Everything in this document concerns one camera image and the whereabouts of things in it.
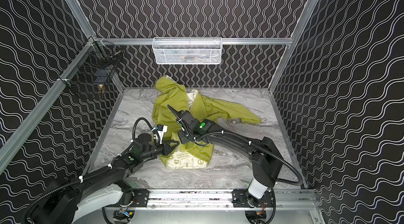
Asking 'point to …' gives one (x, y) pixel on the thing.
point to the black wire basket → (94, 64)
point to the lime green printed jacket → (169, 100)
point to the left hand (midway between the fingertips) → (183, 145)
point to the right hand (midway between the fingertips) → (184, 134)
